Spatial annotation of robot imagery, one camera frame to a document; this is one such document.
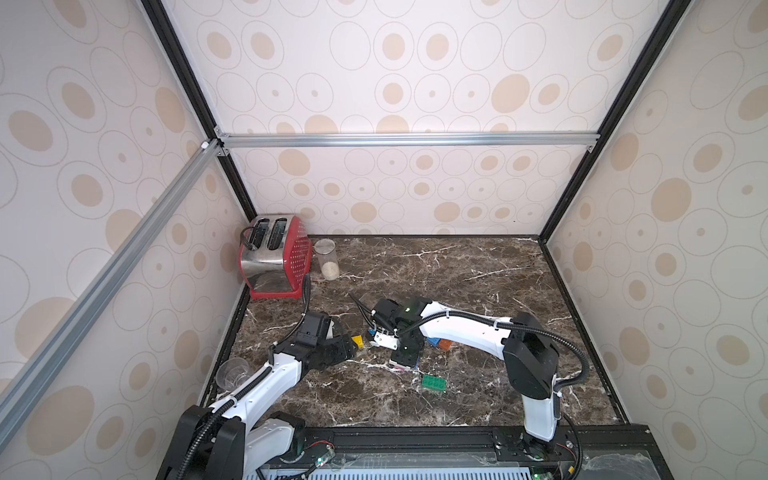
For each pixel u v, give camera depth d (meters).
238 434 0.42
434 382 0.83
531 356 0.48
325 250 0.97
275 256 0.90
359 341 0.88
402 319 0.62
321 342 0.70
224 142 0.90
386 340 0.76
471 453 0.73
